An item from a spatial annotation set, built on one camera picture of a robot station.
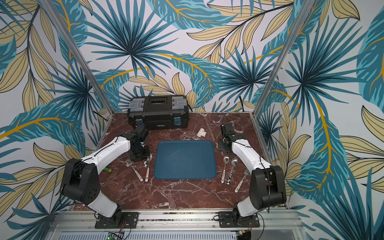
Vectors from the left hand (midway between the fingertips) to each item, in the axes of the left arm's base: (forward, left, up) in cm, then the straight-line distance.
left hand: (146, 160), depth 86 cm
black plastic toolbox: (+28, -5, +11) cm, 31 cm away
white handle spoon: (+4, -48, -5) cm, 48 cm away
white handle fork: (+1, +12, -8) cm, 15 cm away
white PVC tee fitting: (+25, -33, -5) cm, 41 cm away
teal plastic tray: (+6, -22, -9) cm, 25 cm away
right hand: (+9, -47, +3) cm, 47 cm away
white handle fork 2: (-4, -59, -8) cm, 59 cm away
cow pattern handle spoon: (+2, -52, -6) cm, 53 cm away
